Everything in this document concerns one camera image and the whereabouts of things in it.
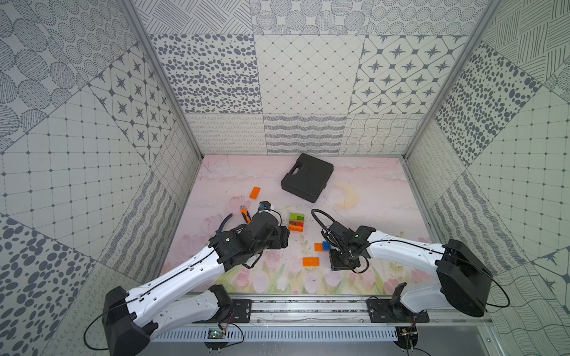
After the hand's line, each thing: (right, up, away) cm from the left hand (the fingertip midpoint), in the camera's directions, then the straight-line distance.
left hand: (288, 235), depth 73 cm
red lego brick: (+5, -1, +20) cm, 20 cm away
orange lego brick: (-17, +12, +33) cm, 39 cm away
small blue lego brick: (+15, -8, +13) cm, 21 cm away
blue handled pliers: (-29, 0, +22) cm, 36 cm away
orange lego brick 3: (+12, -9, +15) cm, 21 cm away
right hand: (+18, -15, +9) cm, 25 cm away
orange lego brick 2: (+2, -2, +20) cm, 20 cm away
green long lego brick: (+3, +2, +22) cm, 22 cm away
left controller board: (-23, -32, -2) cm, 40 cm away
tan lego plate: (+2, 0, +21) cm, 21 cm away
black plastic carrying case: (+9, +19, +33) cm, 39 cm away
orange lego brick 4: (+8, -13, +11) cm, 20 cm away
